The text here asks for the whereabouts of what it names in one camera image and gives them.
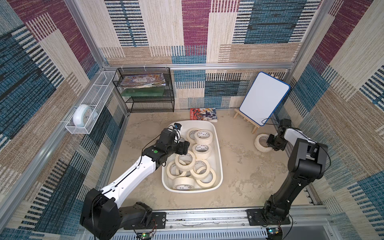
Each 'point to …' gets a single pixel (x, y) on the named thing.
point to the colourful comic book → (204, 114)
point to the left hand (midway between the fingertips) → (182, 141)
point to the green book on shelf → (143, 91)
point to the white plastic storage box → (201, 170)
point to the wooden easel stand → (245, 117)
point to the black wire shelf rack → (139, 104)
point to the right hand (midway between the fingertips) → (270, 143)
